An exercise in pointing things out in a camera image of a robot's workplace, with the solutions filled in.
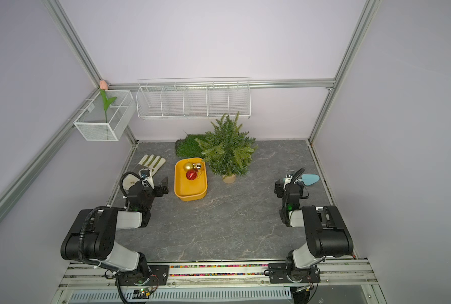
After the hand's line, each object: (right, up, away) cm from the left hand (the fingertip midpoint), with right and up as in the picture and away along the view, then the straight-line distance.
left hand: (158, 178), depth 92 cm
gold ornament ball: (+12, +5, +12) cm, 17 cm away
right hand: (+65, -1, +1) cm, 65 cm away
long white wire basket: (+16, +41, +5) cm, 45 cm away
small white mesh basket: (-20, +24, -14) cm, 35 cm away
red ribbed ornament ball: (+14, +1, +8) cm, 17 cm away
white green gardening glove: (-11, +7, +17) cm, 21 cm away
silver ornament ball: (+18, +6, +10) cm, 21 cm away
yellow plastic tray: (+12, -6, +5) cm, 15 cm away
